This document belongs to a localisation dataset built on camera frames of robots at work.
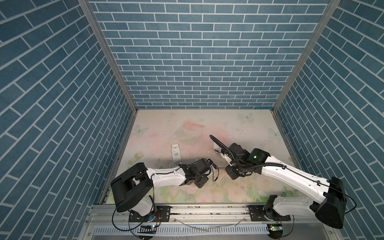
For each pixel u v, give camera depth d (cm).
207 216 74
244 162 58
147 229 72
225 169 69
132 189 43
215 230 71
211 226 71
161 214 73
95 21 75
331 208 38
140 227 71
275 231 73
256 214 74
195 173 66
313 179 44
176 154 94
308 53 87
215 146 67
